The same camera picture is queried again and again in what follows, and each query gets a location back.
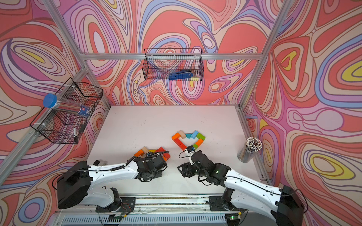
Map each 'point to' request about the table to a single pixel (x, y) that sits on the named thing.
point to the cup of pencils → (248, 150)
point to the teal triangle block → (188, 135)
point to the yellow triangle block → (152, 150)
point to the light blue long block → (194, 134)
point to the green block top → (201, 136)
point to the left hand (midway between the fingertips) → (161, 175)
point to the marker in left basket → (75, 136)
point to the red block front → (182, 146)
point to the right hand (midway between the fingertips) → (184, 170)
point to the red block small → (177, 141)
